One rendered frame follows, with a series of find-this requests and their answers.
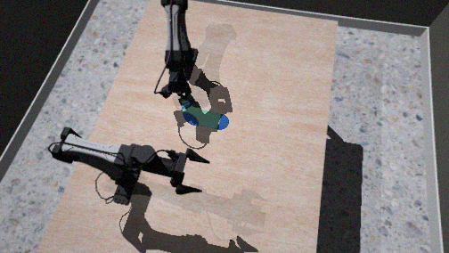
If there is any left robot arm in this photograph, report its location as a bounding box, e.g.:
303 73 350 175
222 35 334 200
161 0 198 99

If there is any mint green sock with blue toe and heel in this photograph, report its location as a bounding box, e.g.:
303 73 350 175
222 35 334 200
178 94 229 129

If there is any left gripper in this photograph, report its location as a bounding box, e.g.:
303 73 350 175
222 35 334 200
161 76 192 99

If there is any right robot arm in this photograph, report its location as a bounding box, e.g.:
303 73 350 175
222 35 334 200
52 127 187 204

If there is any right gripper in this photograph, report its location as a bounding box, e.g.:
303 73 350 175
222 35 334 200
156 148 210 195

